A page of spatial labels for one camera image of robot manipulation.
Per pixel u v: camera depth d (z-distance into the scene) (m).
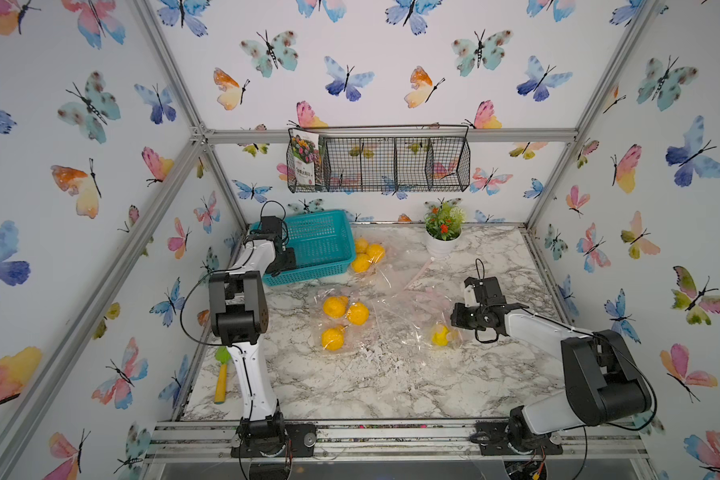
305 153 0.89
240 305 0.57
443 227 1.00
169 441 0.76
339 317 0.89
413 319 0.96
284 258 0.93
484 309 0.77
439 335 0.86
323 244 1.14
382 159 0.98
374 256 1.01
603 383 0.44
